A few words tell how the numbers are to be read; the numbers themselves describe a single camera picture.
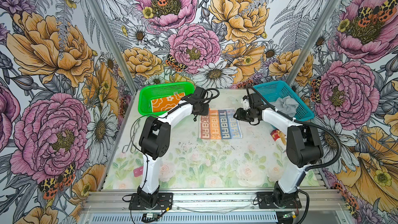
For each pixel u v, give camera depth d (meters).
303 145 0.50
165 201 0.73
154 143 0.54
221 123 1.02
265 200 0.74
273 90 1.15
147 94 1.14
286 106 1.03
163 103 1.12
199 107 0.75
